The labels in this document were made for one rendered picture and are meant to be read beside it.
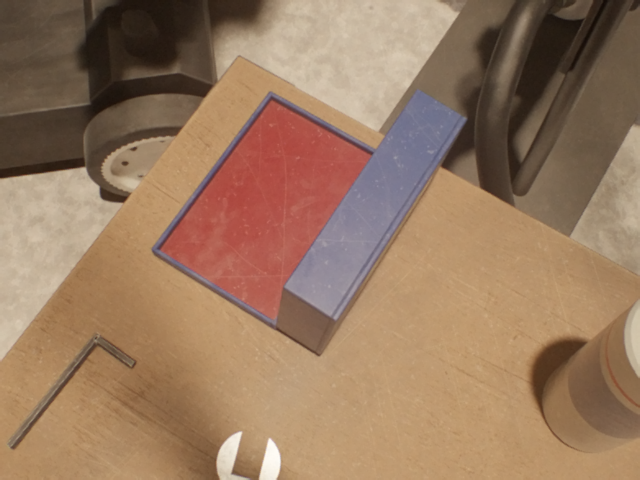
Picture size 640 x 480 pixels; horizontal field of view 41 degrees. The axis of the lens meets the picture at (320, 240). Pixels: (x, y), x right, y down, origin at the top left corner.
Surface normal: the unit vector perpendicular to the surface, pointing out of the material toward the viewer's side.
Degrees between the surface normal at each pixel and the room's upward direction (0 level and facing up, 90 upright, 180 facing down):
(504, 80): 37
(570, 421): 90
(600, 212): 0
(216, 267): 0
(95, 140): 49
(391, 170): 6
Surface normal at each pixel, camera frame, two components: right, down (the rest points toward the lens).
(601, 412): -0.73, 0.64
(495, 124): -0.04, 0.42
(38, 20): 0.00, -0.37
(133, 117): -0.21, -0.29
